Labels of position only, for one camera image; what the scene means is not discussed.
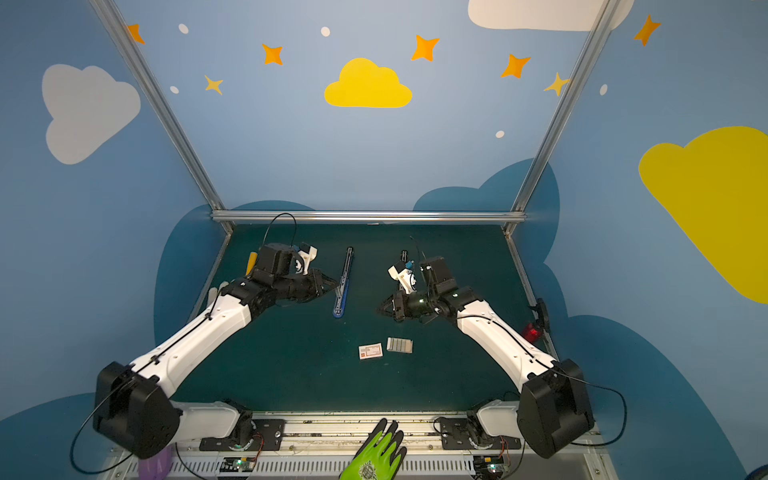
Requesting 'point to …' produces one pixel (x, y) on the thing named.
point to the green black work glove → (379, 457)
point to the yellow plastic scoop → (253, 256)
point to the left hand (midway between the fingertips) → (340, 283)
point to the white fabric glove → (214, 292)
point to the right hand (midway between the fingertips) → (382, 308)
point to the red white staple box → (373, 350)
